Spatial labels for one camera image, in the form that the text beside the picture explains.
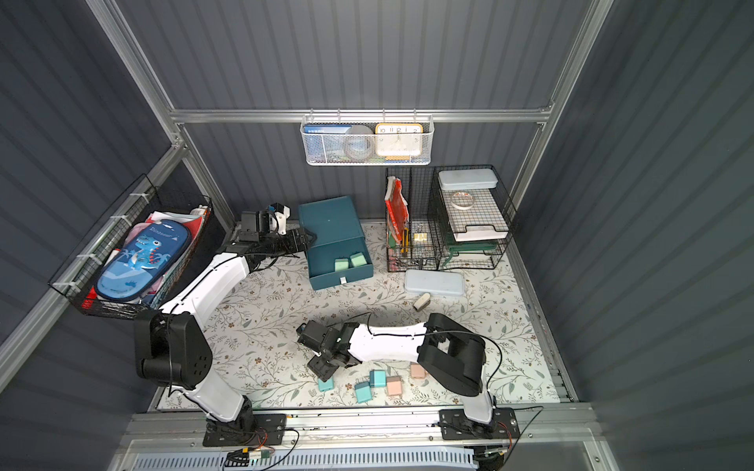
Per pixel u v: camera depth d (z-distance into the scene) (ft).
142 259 2.14
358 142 2.97
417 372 2.65
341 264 2.82
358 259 2.86
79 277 1.97
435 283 3.40
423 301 3.07
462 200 3.26
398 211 3.76
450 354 1.57
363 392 2.59
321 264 2.93
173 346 1.48
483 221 3.07
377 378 2.63
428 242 3.78
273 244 2.43
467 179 3.37
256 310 3.15
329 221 2.99
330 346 2.07
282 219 2.64
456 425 2.40
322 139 2.75
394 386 2.59
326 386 2.57
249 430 2.20
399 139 2.91
